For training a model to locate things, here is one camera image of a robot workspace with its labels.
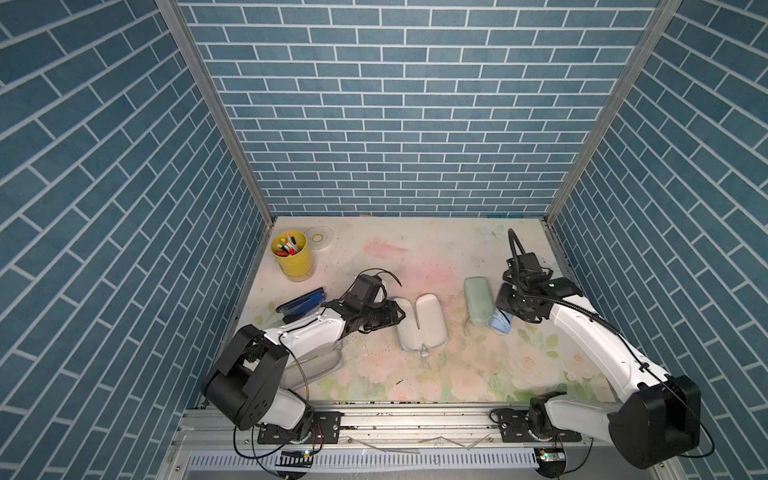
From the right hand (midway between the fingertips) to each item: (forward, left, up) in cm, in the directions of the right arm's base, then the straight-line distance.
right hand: (507, 306), depth 84 cm
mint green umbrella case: (+5, +5, -9) cm, 11 cm away
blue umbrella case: (-2, +23, -11) cm, 26 cm away
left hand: (-4, +29, -4) cm, 29 cm away
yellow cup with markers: (+14, +68, +2) cm, 70 cm away
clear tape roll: (+30, +65, -10) cm, 72 cm away
